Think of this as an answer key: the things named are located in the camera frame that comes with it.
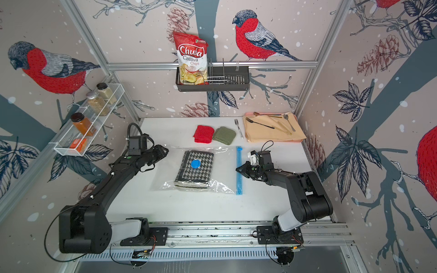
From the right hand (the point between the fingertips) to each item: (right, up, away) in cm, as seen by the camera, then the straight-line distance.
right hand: (236, 168), depth 91 cm
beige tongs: (+36, +21, +23) cm, 48 cm away
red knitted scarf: (-19, +18, +13) cm, 30 cm away
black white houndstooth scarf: (-25, -4, -3) cm, 25 cm away
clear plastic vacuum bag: (-7, -5, -3) cm, 9 cm away
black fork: (+13, +27, +28) cm, 41 cm away
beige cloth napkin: (+14, +19, +21) cm, 31 cm away
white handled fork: (+2, +27, +28) cm, 39 cm away
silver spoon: (+39, +31, +31) cm, 58 cm away
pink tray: (+11, +33, +33) cm, 48 cm away
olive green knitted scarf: (-6, +18, +15) cm, 24 cm away
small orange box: (-64, +15, -26) cm, 70 cm away
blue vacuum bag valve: (-23, +2, +2) cm, 23 cm away
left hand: (-36, +12, -5) cm, 38 cm away
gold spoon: (+17, +33, +32) cm, 49 cm away
